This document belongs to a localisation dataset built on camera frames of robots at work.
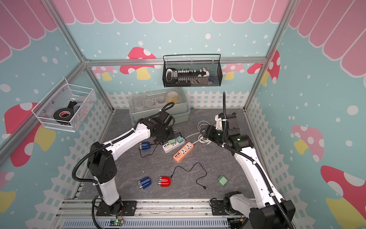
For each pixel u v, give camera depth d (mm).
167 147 941
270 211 368
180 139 941
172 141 866
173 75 893
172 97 1051
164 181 814
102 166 466
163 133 730
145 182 799
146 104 944
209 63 920
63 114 699
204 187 811
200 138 1002
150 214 741
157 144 948
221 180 816
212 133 646
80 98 801
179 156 905
